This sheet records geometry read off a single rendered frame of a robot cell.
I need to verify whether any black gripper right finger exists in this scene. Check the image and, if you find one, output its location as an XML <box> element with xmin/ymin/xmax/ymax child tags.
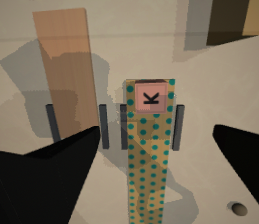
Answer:
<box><xmin>212</xmin><ymin>124</ymin><xmax>259</xmax><ymax>204</ymax></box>

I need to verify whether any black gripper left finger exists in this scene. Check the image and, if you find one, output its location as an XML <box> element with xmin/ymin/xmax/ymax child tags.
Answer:
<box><xmin>0</xmin><ymin>126</ymin><xmax>101</xmax><ymax>224</ymax></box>

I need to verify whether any tan wooden strip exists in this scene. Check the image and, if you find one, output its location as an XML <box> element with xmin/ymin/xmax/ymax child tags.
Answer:
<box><xmin>38</xmin><ymin>39</ymin><xmax>100</xmax><ymax>138</ymax></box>

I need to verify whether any brown labelled cube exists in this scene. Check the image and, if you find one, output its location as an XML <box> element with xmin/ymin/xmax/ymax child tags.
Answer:
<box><xmin>135</xmin><ymin>79</ymin><xmax>168</xmax><ymax>114</ymax></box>

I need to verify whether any tan strip with teal polka dots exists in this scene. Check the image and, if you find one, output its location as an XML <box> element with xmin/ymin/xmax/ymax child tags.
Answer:
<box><xmin>126</xmin><ymin>79</ymin><xmax>175</xmax><ymax>224</ymax></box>

